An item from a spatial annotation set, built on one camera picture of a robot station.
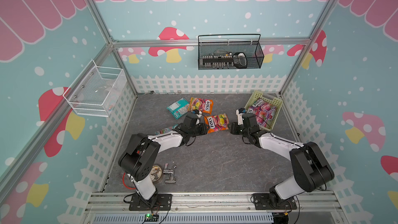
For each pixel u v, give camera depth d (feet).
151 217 2.38
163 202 2.43
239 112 2.75
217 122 3.36
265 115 3.27
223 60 2.95
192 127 2.45
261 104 3.48
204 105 3.67
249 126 2.33
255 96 3.72
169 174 2.67
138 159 1.55
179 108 3.58
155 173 2.70
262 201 2.43
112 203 2.49
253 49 3.10
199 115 2.79
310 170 1.47
